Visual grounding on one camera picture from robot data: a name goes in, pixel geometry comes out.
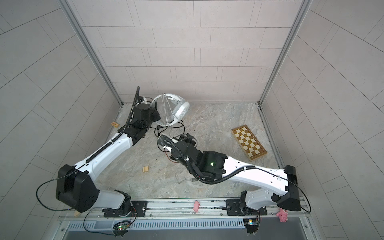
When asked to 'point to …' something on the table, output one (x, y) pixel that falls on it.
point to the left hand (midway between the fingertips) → (159, 106)
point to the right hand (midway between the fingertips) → (174, 139)
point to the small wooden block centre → (145, 169)
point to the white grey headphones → (181, 108)
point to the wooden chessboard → (252, 148)
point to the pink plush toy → (283, 215)
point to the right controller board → (251, 224)
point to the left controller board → (122, 225)
